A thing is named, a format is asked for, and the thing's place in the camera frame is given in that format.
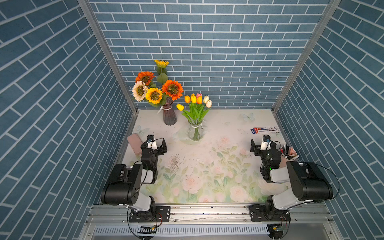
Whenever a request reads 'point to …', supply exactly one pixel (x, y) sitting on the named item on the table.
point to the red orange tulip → (200, 108)
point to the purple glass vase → (169, 117)
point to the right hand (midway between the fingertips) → (262, 140)
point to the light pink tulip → (209, 103)
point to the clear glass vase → (195, 132)
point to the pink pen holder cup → (287, 154)
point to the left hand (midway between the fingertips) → (159, 139)
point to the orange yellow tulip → (193, 100)
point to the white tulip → (205, 98)
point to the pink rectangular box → (135, 143)
